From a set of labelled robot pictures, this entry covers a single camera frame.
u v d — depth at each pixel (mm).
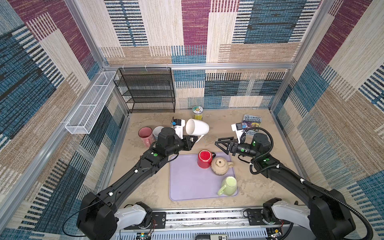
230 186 740
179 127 678
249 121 1112
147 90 1093
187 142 650
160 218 743
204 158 849
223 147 686
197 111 1087
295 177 503
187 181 843
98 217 384
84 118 715
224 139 757
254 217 730
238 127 677
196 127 702
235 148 661
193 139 730
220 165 821
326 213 401
